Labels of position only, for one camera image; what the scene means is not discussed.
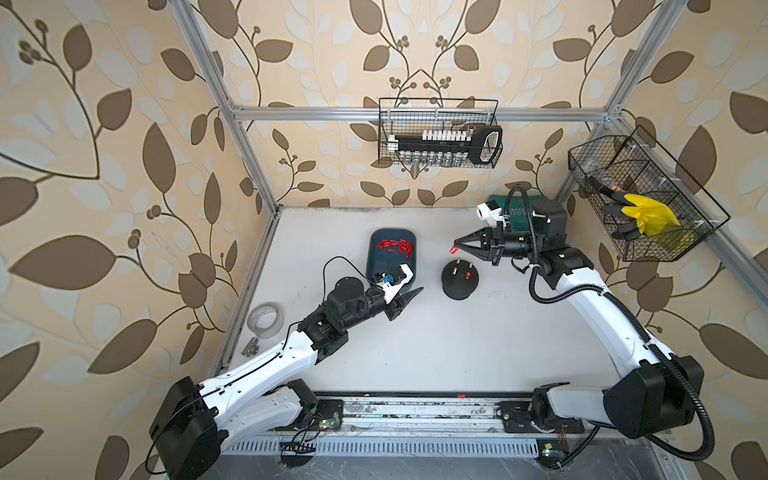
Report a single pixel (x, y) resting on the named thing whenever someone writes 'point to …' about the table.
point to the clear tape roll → (265, 320)
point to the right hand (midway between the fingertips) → (455, 245)
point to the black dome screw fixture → (459, 279)
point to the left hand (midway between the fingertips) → (410, 275)
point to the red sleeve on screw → (467, 275)
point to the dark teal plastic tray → (380, 260)
